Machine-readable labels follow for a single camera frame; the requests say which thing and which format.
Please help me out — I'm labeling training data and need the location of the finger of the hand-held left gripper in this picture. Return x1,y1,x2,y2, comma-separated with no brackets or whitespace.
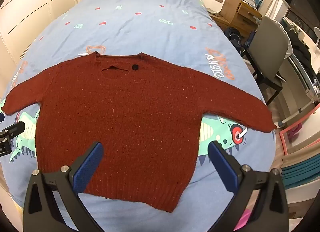
0,121,26,142

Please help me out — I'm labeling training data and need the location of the pink frame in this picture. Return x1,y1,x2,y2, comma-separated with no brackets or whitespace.
279,103,320,157

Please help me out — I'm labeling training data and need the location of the black jacket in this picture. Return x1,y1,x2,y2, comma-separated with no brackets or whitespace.
290,35,318,87

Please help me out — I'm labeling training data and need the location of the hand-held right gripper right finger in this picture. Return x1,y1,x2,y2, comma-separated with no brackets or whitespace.
208,140,288,232

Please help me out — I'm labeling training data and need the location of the grey chair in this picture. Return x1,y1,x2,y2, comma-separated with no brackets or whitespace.
241,16,293,106

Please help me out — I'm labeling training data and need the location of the dark red knitted sweater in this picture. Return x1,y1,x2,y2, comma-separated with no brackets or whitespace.
1,52,277,213

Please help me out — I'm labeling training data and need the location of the white desk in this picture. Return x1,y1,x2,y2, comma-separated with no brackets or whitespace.
280,17,320,105

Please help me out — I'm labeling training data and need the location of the white wardrobe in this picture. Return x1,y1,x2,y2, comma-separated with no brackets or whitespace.
0,0,97,97

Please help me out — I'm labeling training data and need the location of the dark blue backpack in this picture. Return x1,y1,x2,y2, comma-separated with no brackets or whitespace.
224,27,244,54

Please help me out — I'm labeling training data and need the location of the stack of folded cloths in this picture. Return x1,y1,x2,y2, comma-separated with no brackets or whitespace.
281,144,320,190

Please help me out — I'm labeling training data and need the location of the blue printed bed blanket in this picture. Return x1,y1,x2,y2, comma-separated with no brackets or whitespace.
0,0,277,232

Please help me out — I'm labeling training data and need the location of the wooden cabinet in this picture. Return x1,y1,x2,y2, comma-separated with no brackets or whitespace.
219,0,263,38

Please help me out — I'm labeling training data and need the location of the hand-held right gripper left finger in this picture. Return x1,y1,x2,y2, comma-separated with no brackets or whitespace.
22,141,104,232

